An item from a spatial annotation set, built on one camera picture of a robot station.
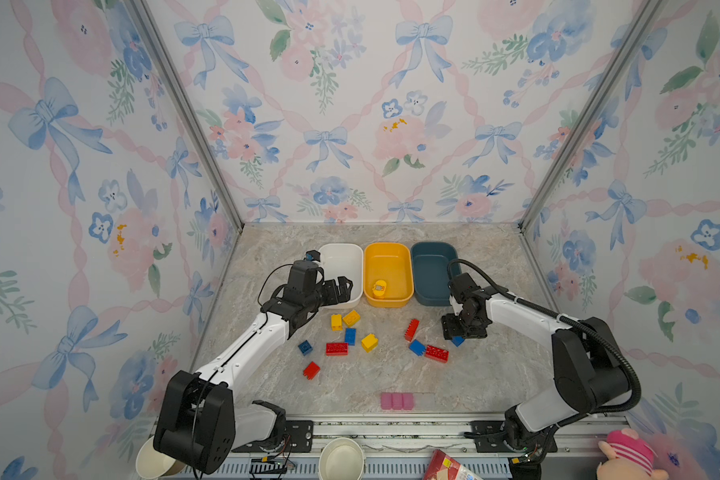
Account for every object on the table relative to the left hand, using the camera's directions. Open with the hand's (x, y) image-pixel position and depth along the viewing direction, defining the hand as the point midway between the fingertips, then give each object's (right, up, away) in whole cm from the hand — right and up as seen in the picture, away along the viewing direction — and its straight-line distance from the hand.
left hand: (340, 282), depth 84 cm
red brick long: (+21, -15, +8) cm, 28 cm away
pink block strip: (+16, -31, -5) cm, 35 cm away
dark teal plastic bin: (+30, +4, +22) cm, 37 cm away
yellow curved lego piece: (+12, -3, +13) cm, 18 cm away
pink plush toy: (+66, -37, -18) cm, 78 cm away
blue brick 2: (+22, -20, +4) cm, 30 cm away
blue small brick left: (-10, -19, +2) cm, 22 cm away
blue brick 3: (+35, -18, +6) cm, 40 cm away
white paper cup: (+1, -41, -13) cm, 43 cm away
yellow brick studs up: (+3, -12, +10) cm, 16 cm away
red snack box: (+24, -40, -17) cm, 50 cm away
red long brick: (-1, -20, +3) cm, 20 cm away
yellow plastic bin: (+15, +1, +22) cm, 26 cm away
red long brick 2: (+28, -22, +4) cm, 36 cm away
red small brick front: (-8, -25, 0) cm, 26 cm away
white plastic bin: (-1, +6, +23) cm, 23 cm away
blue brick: (+3, -17, +6) cm, 18 cm away
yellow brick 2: (+9, -18, +4) cm, 21 cm away
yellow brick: (-2, -13, +7) cm, 15 cm away
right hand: (+34, -15, +6) cm, 38 cm away
